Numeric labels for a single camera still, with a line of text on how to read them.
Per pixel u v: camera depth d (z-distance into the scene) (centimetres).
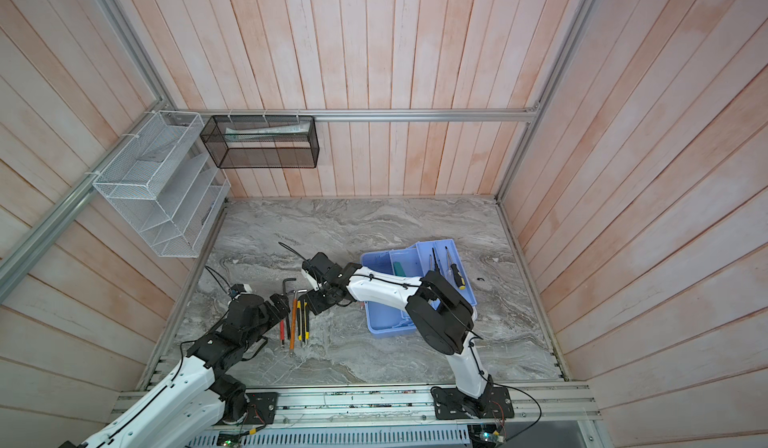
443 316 50
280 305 76
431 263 89
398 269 90
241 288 75
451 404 75
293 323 88
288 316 78
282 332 86
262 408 73
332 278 68
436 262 88
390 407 76
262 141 98
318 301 77
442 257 91
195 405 59
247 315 62
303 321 88
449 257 90
